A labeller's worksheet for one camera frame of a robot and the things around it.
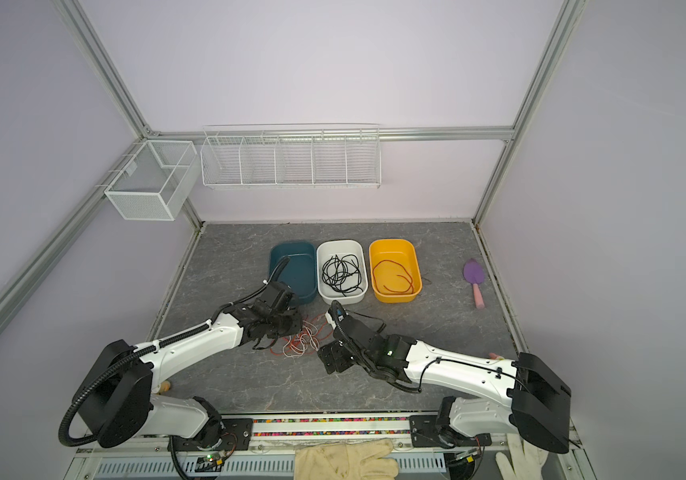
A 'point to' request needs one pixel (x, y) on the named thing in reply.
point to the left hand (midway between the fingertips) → (303, 326)
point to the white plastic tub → (341, 247)
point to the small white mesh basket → (151, 184)
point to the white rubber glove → (527, 460)
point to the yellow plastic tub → (395, 271)
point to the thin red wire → (318, 321)
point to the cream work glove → (352, 460)
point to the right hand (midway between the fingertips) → (331, 349)
